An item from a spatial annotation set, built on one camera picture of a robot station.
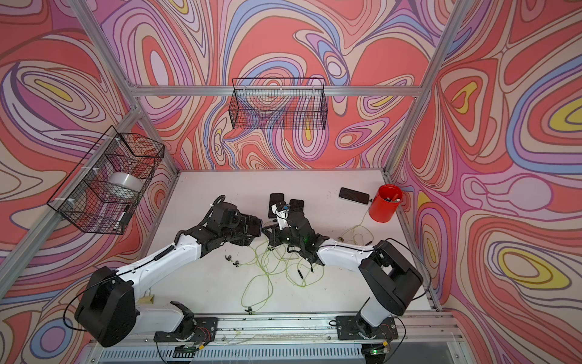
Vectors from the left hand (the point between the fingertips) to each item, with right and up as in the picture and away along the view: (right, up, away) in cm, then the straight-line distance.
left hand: (262, 223), depth 83 cm
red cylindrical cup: (+50, +7, +10) cm, 51 cm away
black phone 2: (+42, +10, +29) cm, 52 cm away
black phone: (+3, +8, +24) cm, 26 cm away
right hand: (+1, -5, 0) cm, 5 cm away
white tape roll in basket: (-43, +16, -9) cm, 47 cm away
